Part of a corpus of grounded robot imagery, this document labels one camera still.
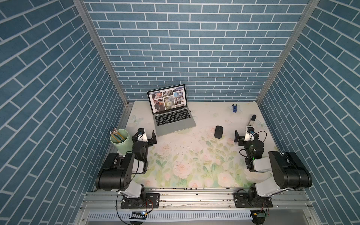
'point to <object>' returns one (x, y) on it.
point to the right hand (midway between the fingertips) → (245, 131)
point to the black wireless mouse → (218, 131)
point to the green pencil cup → (124, 146)
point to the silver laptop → (169, 109)
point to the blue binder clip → (234, 108)
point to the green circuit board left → (138, 215)
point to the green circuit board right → (258, 215)
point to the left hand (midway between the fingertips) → (149, 130)
